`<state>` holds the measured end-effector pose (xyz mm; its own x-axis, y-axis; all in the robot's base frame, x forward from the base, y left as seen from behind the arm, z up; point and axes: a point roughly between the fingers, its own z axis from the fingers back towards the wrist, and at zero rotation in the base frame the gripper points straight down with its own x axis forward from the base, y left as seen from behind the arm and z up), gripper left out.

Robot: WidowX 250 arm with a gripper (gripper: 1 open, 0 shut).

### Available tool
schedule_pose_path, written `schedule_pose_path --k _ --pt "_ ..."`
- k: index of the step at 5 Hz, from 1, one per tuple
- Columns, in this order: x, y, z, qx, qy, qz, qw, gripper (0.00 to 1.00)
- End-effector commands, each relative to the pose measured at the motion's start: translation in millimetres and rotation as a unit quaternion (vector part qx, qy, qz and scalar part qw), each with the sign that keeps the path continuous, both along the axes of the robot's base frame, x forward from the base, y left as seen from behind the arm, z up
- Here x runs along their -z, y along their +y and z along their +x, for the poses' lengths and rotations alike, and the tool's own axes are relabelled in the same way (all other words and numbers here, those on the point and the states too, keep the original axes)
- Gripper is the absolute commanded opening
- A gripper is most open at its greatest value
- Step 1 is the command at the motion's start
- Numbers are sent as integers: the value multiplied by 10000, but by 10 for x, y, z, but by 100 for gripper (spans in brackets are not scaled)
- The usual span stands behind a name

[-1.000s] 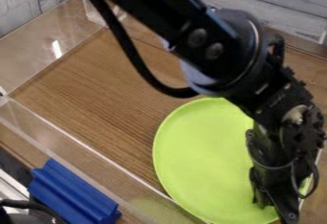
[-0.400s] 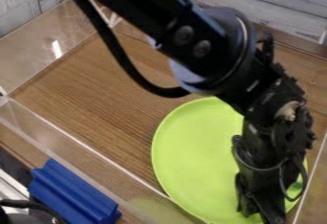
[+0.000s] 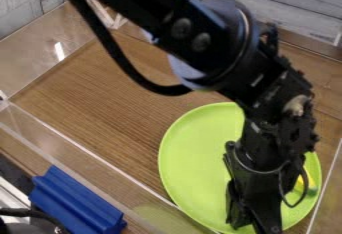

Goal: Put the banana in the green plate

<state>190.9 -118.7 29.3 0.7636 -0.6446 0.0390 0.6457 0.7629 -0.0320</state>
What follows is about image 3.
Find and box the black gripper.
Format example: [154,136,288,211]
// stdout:
[221,91,320,234]

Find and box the yellow toy banana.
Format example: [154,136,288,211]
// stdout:
[293,174,317,196]

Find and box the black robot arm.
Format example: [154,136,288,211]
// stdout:
[69,0,319,234]

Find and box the green plate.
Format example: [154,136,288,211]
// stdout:
[157,102,323,234]

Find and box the blue plastic clamp block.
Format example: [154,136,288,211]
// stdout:
[29,166,126,234]

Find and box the clear acrylic enclosure wall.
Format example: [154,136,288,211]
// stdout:
[0,91,216,234]

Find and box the black cable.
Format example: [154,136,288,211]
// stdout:
[0,206,54,234]

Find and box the clear acrylic corner bracket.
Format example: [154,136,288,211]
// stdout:
[85,0,128,30]

